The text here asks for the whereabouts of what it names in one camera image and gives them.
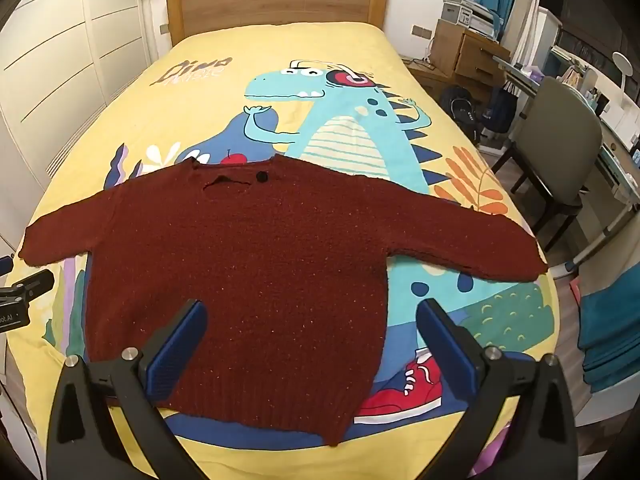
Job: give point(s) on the stack of teal folded cloth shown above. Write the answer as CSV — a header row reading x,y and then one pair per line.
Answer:
x,y
612,330

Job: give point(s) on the white printer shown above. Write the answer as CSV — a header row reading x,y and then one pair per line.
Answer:
x,y
467,12

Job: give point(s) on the dark blue backpack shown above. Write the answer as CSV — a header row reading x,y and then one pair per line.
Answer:
x,y
500,107

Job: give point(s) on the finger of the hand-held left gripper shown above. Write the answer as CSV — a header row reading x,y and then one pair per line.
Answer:
x,y
32,284
5,263

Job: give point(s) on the grey chair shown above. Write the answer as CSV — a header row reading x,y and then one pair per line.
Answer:
x,y
555,135

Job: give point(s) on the white wardrobe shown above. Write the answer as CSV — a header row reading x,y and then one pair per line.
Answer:
x,y
60,60

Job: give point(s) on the dark red knitted sweater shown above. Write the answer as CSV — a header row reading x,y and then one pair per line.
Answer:
x,y
250,280

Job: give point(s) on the white desk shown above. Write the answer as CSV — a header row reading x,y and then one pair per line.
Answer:
x,y
620,172

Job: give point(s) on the white desk lamp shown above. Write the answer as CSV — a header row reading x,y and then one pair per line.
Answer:
x,y
624,62

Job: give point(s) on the white shelf unit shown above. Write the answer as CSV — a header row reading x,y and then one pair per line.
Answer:
x,y
542,35

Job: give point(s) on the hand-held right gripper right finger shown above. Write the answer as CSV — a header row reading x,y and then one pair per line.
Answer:
x,y
445,347

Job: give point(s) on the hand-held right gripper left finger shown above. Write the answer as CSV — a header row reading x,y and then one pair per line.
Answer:
x,y
179,347

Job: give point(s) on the brown cardboard box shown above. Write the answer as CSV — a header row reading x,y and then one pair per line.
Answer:
x,y
465,55

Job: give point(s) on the black backpack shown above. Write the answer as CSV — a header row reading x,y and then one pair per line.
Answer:
x,y
460,112

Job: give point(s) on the wooden headboard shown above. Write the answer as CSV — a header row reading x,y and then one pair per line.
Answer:
x,y
275,5

